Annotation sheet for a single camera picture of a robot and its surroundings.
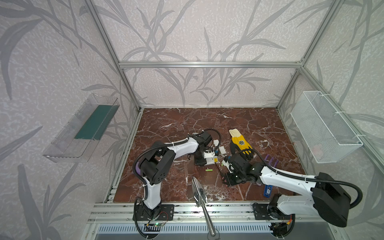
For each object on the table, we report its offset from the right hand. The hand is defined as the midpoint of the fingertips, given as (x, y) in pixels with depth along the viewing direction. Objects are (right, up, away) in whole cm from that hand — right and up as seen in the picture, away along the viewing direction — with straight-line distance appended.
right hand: (223, 176), depth 82 cm
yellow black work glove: (+13, +15, +14) cm, 25 cm away
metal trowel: (-12, -11, -3) cm, 17 cm away
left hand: (-11, +9, +11) cm, 18 cm away
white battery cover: (+2, +12, +15) cm, 19 cm away
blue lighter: (+23, -6, -5) cm, 24 cm away
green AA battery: (-8, +1, +7) cm, 10 cm away
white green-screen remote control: (-6, +7, +8) cm, 12 cm away
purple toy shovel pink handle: (-35, +14, -30) cm, 48 cm away
